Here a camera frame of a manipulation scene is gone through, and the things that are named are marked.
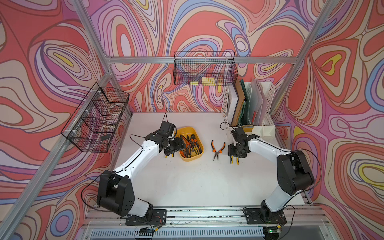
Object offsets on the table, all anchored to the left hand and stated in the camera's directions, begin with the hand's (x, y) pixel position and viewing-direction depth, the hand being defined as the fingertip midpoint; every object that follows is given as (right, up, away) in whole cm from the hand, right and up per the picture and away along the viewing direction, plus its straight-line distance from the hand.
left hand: (182, 147), depth 84 cm
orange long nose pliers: (+20, -4, +14) cm, 25 cm away
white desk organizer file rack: (+29, +27, +10) cm, 41 cm away
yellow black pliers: (-7, -7, +12) cm, 16 cm away
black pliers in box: (+6, +2, +16) cm, 18 cm away
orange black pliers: (+1, -5, +12) cm, 13 cm away
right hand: (+31, -8, +9) cm, 34 cm away
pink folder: (+50, +18, +12) cm, 54 cm away
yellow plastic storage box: (+2, +8, +21) cm, 23 cm away
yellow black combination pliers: (+30, -10, +9) cm, 33 cm away
